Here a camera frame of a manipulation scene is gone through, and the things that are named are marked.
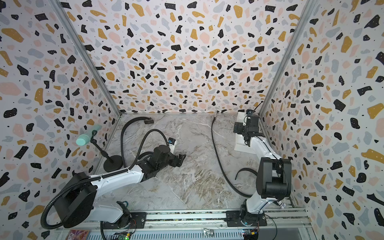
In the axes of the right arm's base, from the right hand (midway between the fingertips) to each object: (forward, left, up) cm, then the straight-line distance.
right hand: (247, 123), depth 93 cm
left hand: (-19, +39, -5) cm, 44 cm away
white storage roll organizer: (-7, +4, -12) cm, 15 cm away
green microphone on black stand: (-22, +83, -14) cm, 87 cm away
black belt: (+13, +70, -12) cm, 72 cm away
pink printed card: (-58, +84, -14) cm, 103 cm away
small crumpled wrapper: (-42, -15, -17) cm, 48 cm away
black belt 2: (-23, +2, -17) cm, 29 cm away
